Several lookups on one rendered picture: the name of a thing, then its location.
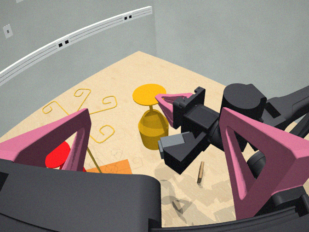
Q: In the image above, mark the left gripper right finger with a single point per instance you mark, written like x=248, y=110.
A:
x=287, y=161

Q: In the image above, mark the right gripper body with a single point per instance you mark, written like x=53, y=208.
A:
x=182, y=105

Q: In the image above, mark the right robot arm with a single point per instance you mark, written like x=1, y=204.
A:
x=180, y=150

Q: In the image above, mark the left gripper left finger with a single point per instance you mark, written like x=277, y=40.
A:
x=31, y=148

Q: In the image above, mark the red wine glass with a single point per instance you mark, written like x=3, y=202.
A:
x=58, y=156

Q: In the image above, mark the brass wire glass rack on orange wooden base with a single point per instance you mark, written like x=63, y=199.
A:
x=120, y=167

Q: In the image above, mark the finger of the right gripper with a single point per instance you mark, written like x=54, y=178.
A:
x=170, y=120
x=166, y=106

